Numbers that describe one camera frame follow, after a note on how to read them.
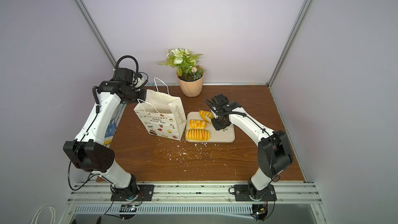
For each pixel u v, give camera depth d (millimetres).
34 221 569
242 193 725
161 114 739
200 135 894
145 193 729
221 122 761
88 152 432
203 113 994
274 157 438
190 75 1066
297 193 743
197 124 929
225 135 915
